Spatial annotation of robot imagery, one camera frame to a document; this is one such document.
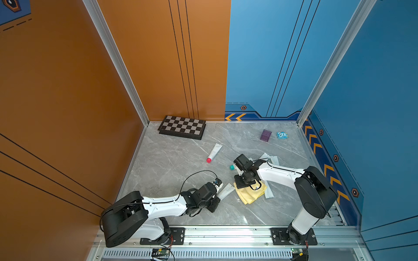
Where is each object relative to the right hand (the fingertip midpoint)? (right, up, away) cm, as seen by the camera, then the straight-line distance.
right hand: (238, 184), depth 90 cm
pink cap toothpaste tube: (-14, +16, +12) cm, 24 cm away
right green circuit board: (+24, -25, -17) cm, 39 cm away
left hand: (-11, -6, -5) cm, 13 cm away
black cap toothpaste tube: (-7, -2, -3) cm, 8 cm away
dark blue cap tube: (+23, +13, +10) cm, 28 cm away
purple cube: (+21, +27, +18) cm, 39 cm away
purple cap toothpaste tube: (+15, -2, -5) cm, 16 cm away
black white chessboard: (-35, +33, +23) cm, 54 cm away
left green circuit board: (-37, -24, -18) cm, 48 cm away
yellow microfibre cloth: (+6, -3, -5) cm, 9 cm away
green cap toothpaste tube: (-3, +9, +4) cm, 10 cm away
